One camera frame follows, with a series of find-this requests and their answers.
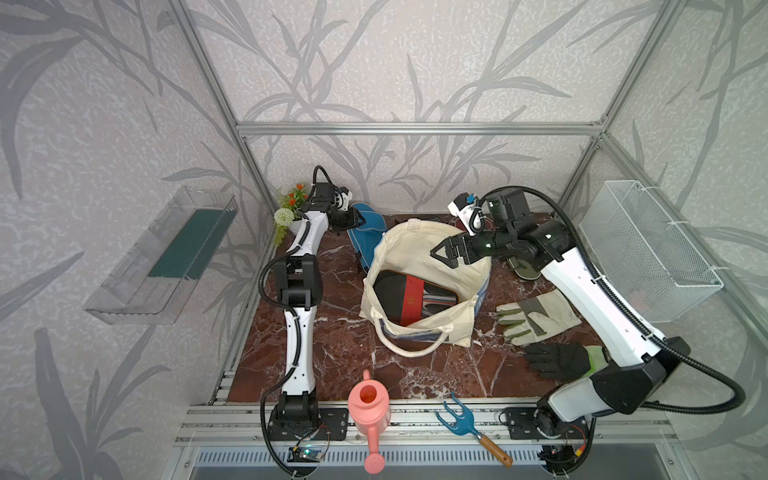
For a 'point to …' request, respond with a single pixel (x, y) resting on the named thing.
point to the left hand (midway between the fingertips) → (361, 219)
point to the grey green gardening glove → (532, 318)
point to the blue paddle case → (365, 236)
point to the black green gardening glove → (565, 361)
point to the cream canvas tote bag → (408, 248)
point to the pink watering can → (369, 403)
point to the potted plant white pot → (287, 219)
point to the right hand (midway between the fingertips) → (443, 246)
